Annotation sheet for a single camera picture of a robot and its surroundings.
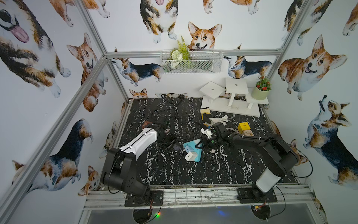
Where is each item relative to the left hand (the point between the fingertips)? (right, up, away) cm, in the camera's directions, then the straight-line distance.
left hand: (179, 142), depth 85 cm
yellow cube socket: (+42, +9, +9) cm, 43 cm away
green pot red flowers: (+53, +32, +8) cm, 63 cm away
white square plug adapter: (+7, -7, -5) cm, 11 cm away
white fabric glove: (+32, +12, +21) cm, 40 cm away
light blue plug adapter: (+5, -3, -1) cm, 6 cm away
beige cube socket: (+44, +5, +5) cm, 44 cm away
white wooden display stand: (+40, +29, +22) cm, 54 cm away
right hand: (+11, -3, +1) cm, 11 cm away
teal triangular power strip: (+11, -4, -1) cm, 12 cm away
